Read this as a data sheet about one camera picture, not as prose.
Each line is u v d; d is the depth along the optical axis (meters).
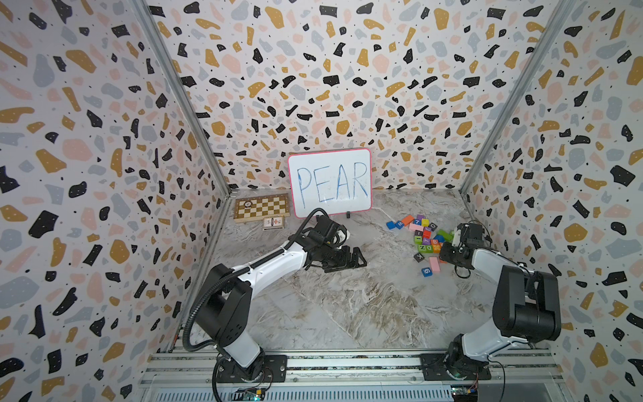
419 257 0.98
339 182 1.06
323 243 0.68
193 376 0.73
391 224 1.10
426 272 0.95
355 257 0.75
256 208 1.10
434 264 0.97
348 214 1.10
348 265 0.73
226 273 0.46
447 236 1.03
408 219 1.12
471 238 0.76
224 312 0.44
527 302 0.49
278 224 1.07
